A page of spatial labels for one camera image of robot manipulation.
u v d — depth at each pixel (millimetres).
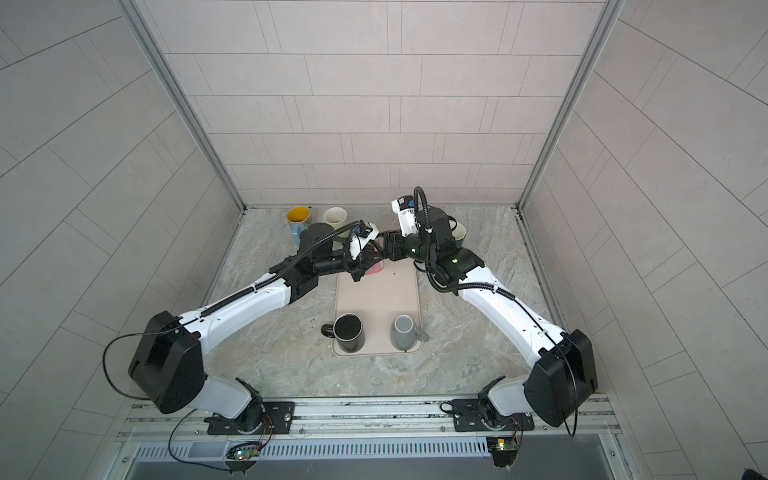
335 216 1032
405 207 643
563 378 393
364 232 643
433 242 560
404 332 762
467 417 709
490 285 485
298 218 1009
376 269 763
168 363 410
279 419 711
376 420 720
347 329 773
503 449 680
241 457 644
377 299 913
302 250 616
